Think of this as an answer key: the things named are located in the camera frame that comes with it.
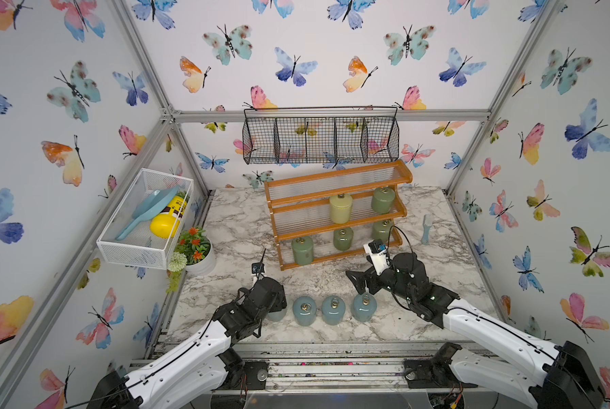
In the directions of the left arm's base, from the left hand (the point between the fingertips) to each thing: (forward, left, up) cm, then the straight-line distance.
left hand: (279, 290), depth 83 cm
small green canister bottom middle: (+19, -22, 0) cm, 30 cm away
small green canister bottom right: (+23, -37, 0) cm, 44 cm away
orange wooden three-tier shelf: (+23, -18, +9) cm, 31 cm away
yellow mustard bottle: (+9, +29, +24) cm, 38 cm away
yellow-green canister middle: (+22, -21, +14) cm, 34 cm away
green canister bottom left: (+14, -8, +1) cm, 16 cm away
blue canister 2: (-6, -8, +1) cm, 10 cm away
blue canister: (-6, +1, -5) cm, 8 cm away
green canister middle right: (+26, -36, +13) cm, 46 cm away
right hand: (+4, -26, +10) cm, 28 cm away
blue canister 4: (-6, -27, 0) cm, 27 cm away
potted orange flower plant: (+12, +28, +6) cm, 31 cm away
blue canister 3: (-6, -17, 0) cm, 18 cm away
